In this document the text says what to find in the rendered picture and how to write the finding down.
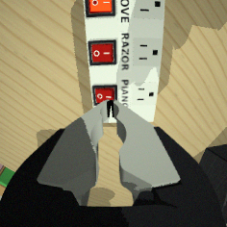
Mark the white power strip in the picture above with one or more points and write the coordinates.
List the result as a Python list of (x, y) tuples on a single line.
[(125, 42)]

